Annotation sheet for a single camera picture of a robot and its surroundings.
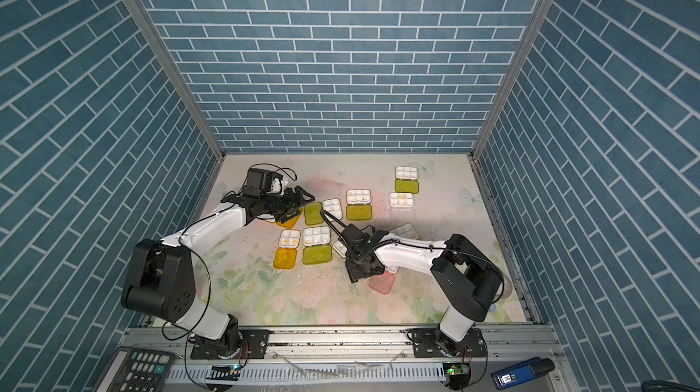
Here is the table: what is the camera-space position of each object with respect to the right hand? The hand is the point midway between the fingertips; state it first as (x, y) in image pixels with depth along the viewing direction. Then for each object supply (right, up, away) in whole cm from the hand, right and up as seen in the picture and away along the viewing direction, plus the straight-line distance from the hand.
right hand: (359, 273), depth 87 cm
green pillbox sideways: (-18, +17, +15) cm, 29 cm away
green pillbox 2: (-15, +6, +6) cm, 17 cm away
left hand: (-15, +22, 0) cm, 27 cm away
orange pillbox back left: (-26, +14, +12) cm, 31 cm away
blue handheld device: (+41, -17, -20) cm, 49 cm away
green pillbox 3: (-7, +7, +5) cm, 11 cm away
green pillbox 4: (+19, +30, +25) cm, 44 cm away
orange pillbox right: (+17, +12, +9) cm, 23 cm away
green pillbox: (0, +20, +16) cm, 25 cm away
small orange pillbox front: (-25, +4, +4) cm, 26 cm away
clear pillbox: (+16, +22, +18) cm, 33 cm away
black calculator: (-57, -18, -19) cm, 62 cm away
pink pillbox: (+7, -2, -2) cm, 8 cm away
